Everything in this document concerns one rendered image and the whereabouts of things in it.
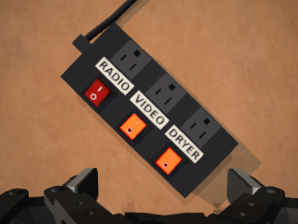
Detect black power strip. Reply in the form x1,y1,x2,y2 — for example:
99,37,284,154
60,0,239,198

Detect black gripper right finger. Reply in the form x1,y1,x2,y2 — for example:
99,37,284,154
198,168,298,224

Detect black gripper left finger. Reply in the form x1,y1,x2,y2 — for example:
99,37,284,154
0,168,135,224

